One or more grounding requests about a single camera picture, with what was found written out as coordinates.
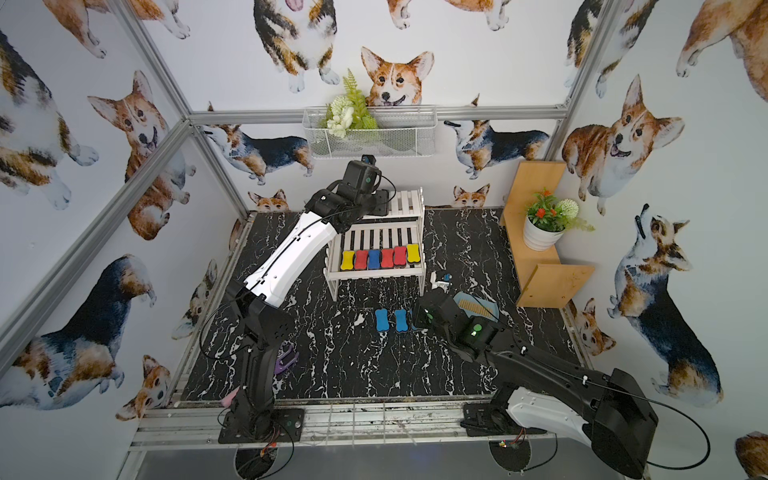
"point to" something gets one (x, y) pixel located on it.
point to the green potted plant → (551, 213)
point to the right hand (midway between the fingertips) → (422, 295)
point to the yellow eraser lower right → (413, 253)
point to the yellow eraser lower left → (347, 263)
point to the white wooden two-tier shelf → (387, 246)
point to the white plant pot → (539, 239)
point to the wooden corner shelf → (542, 281)
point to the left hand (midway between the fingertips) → (377, 189)
